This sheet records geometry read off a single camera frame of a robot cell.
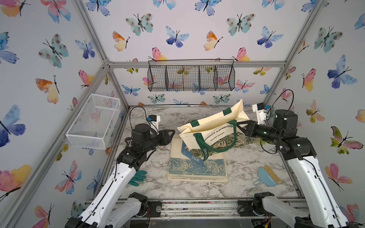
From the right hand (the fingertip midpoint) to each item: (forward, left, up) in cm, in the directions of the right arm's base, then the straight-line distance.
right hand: (239, 123), depth 64 cm
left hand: (0, +31, -8) cm, 32 cm away
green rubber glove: (-15, +52, -35) cm, 64 cm away
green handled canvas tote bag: (-3, +10, -5) cm, 11 cm away
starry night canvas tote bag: (-7, +24, -34) cm, 42 cm away
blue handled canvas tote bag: (-8, +25, -34) cm, 43 cm away
